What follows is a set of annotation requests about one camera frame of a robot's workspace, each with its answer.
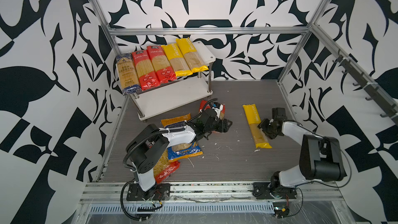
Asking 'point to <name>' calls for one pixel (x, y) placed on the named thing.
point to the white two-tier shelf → (164, 98)
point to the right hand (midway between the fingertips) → (260, 125)
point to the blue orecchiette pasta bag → (179, 152)
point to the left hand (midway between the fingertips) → (227, 119)
